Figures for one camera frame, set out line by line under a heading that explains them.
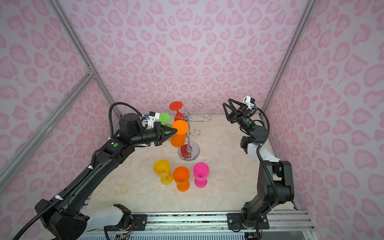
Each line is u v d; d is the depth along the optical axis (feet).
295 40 2.59
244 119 2.13
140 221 2.41
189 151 3.28
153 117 2.11
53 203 1.24
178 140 2.48
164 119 2.45
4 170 1.65
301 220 2.46
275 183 1.40
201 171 2.52
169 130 2.14
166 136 1.99
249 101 2.26
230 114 2.31
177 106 2.66
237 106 2.13
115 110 3.85
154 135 1.92
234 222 2.39
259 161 1.58
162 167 2.68
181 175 2.46
